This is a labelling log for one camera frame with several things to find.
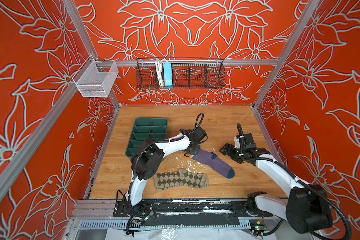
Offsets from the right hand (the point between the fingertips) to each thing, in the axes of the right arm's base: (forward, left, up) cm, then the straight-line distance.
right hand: (222, 151), depth 86 cm
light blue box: (+38, +31, +27) cm, 56 cm away
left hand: (+4, +17, -4) cm, 18 cm away
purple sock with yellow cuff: (-2, +5, -7) cm, 9 cm away
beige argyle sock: (-13, +24, -6) cm, 28 cm away
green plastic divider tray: (+18, +41, -1) cm, 45 cm away
